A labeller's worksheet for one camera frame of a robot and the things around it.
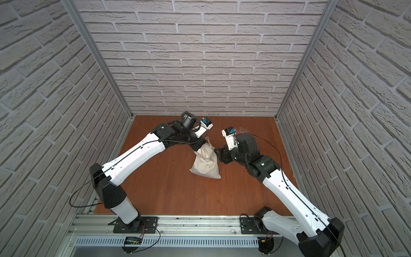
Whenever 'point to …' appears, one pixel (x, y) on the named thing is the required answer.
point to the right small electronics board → (265, 244)
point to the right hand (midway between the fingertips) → (215, 149)
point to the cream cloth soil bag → (205, 162)
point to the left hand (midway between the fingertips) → (204, 136)
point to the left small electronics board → (131, 240)
